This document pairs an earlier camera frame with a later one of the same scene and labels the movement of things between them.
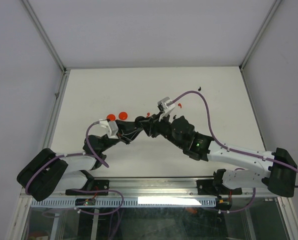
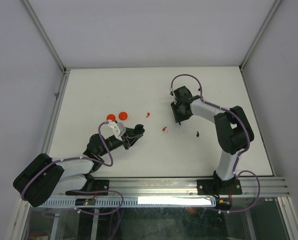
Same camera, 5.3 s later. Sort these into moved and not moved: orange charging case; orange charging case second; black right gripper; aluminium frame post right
Moved: black right gripper
Not moved: aluminium frame post right; orange charging case second; orange charging case
